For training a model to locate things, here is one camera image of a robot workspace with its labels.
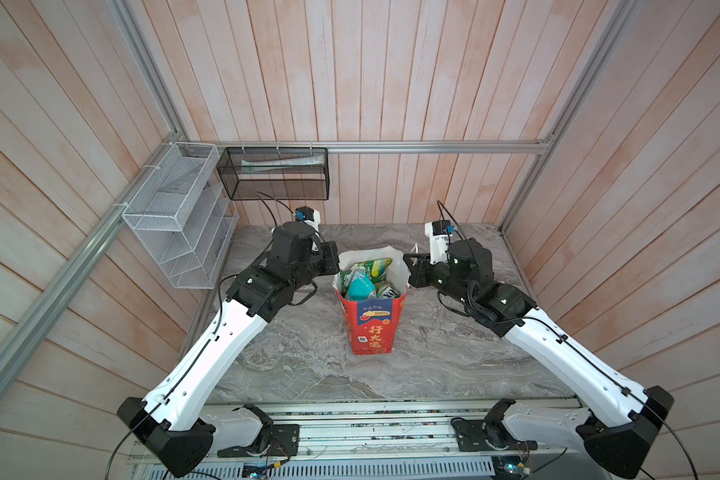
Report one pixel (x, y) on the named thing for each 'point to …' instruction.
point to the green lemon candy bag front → (385, 291)
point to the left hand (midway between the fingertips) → (337, 254)
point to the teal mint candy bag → (360, 286)
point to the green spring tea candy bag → (376, 270)
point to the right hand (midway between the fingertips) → (402, 256)
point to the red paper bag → (372, 324)
